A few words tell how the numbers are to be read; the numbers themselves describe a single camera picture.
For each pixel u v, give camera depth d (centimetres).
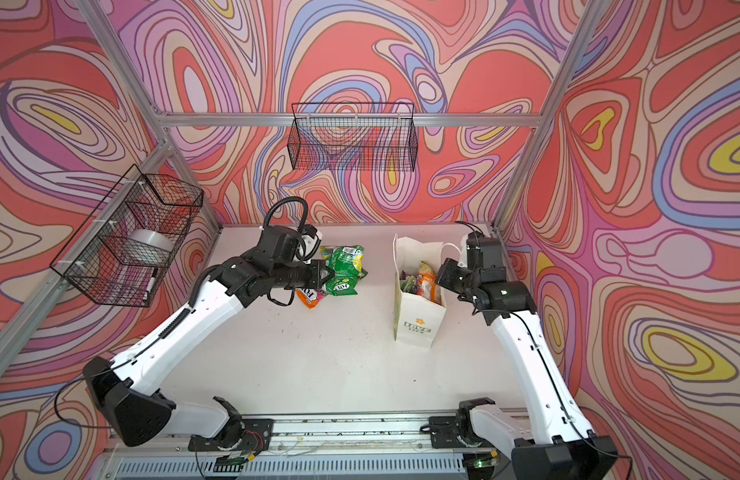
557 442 37
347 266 73
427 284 82
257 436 73
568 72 78
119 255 74
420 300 71
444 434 73
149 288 72
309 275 64
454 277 64
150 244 70
